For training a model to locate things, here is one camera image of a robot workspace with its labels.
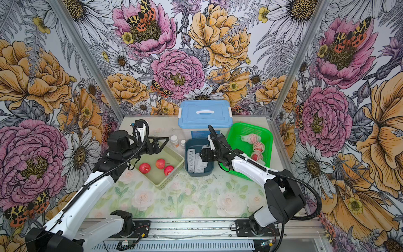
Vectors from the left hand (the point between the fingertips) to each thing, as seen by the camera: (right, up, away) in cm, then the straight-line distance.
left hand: (163, 143), depth 74 cm
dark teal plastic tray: (+14, -3, +27) cm, 31 cm away
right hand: (+20, -9, +13) cm, 25 cm away
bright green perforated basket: (+31, -10, -12) cm, 34 cm away
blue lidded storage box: (+13, +14, +23) cm, 30 cm away
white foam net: (+17, -14, +16) cm, 27 cm away
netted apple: (-6, -13, +17) cm, 23 cm away
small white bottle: (+5, -1, +26) cm, 26 cm away
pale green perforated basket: (-14, -14, +15) cm, 25 cm away
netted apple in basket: (+48, +1, +26) cm, 55 cm away
